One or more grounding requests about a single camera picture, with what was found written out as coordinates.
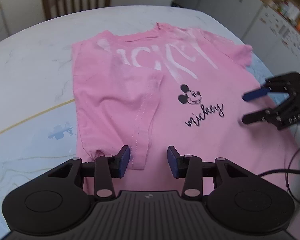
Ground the pink t-shirt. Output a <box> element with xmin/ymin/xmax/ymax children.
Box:
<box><xmin>71</xmin><ymin>22</ymin><xmax>300</xmax><ymax>200</ymax></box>

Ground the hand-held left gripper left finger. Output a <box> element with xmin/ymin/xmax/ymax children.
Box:
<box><xmin>48</xmin><ymin>145</ymin><xmax>130</xmax><ymax>200</ymax></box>

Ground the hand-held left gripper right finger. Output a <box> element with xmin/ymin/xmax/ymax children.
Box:
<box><xmin>167</xmin><ymin>145</ymin><xmax>250</xmax><ymax>200</ymax></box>

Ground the black cable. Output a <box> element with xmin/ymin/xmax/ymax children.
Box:
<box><xmin>258</xmin><ymin>140</ymin><xmax>300</xmax><ymax>203</ymax></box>

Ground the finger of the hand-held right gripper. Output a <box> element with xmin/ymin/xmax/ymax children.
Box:
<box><xmin>242</xmin><ymin>97</ymin><xmax>297</xmax><ymax>125</ymax></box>
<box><xmin>243</xmin><ymin>72</ymin><xmax>300</xmax><ymax>102</ymax></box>

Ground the white cabinet with stickers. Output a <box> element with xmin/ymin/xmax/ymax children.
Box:
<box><xmin>242</xmin><ymin>5</ymin><xmax>300</xmax><ymax>64</ymax></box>

